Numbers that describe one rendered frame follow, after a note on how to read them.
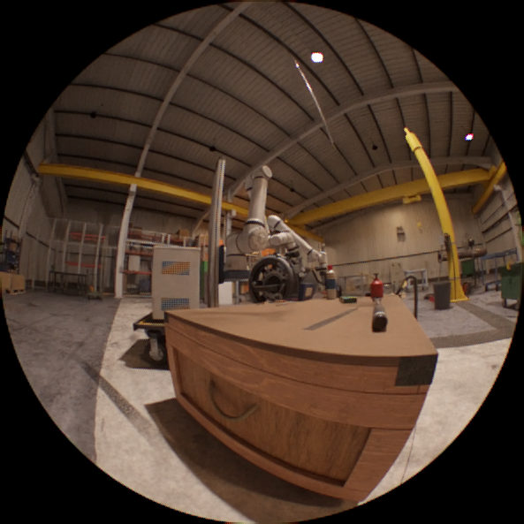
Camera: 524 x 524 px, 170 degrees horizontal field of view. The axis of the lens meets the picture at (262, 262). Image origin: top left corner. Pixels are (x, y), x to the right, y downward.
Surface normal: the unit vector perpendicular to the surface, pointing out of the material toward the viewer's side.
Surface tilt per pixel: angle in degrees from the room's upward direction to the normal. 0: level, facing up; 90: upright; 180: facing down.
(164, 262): 90
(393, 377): 90
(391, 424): 90
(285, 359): 90
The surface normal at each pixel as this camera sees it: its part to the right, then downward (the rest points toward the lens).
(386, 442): -0.65, -0.10
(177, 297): 0.39, -0.14
